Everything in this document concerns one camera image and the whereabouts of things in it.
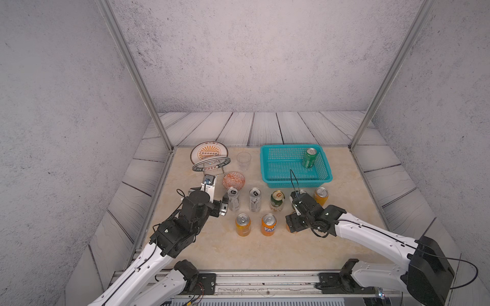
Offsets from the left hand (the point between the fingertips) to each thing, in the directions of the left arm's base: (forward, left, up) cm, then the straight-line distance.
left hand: (218, 191), depth 71 cm
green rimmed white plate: (+29, +8, -18) cm, 36 cm away
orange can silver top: (-10, -26, -12) cm, 31 cm away
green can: (+31, -45, -16) cm, 56 cm away
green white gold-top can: (+5, -24, -15) cm, 29 cm away
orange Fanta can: (-6, -19, -15) cm, 25 cm away
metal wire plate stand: (+27, +6, -24) cm, 37 cm away
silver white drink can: (+5, -5, -13) cm, 15 cm away
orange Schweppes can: (+6, -44, -14) cm, 46 cm away
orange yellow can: (-6, -9, -15) cm, 19 cm away
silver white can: (+6, -14, -12) cm, 19 cm away
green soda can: (+8, -36, -13) cm, 39 cm away
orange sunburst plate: (+31, +9, -9) cm, 34 cm away
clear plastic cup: (+35, -9, -21) cm, 42 cm away
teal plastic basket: (+35, -27, -25) cm, 51 cm away
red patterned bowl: (+22, -3, -22) cm, 31 cm away
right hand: (-4, -31, -17) cm, 36 cm away
